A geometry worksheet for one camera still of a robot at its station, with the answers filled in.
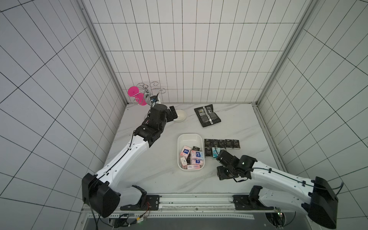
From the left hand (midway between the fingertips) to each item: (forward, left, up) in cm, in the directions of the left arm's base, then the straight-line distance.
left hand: (166, 112), depth 78 cm
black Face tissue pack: (-5, -26, -26) cm, 37 cm away
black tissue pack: (-5, -31, -26) cm, 41 cm away
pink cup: (+16, +22, +1) cm, 27 cm away
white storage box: (-4, -14, -25) cm, 29 cm away
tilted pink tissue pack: (-12, -11, -25) cm, 30 cm away
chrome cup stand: (+17, +13, +2) cm, 22 cm away
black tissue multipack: (+18, -27, -26) cm, 42 cm away
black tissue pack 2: (-5, -41, -26) cm, 49 cm away
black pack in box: (-10, -18, -25) cm, 32 cm away
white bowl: (+18, -8, -25) cm, 32 cm away
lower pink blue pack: (-19, -18, -23) cm, 35 cm away
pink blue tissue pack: (-16, -18, -21) cm, 32 cm away
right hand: (-26, -29, -24) cm, 46 cm away
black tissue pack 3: (-6, -45, -25) cm, 52 cm away
